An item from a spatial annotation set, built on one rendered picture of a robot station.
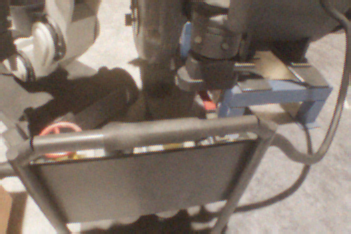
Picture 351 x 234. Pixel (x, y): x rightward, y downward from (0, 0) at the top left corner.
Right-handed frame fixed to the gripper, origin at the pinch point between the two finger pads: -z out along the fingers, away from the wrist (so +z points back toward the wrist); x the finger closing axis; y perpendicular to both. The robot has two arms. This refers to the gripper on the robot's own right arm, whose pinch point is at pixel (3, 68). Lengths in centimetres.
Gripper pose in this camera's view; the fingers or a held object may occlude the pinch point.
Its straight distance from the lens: 76.1
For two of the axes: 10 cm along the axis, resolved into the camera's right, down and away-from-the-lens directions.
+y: 9.9, 0.5, 1.2
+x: 0.7, 5.4, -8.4
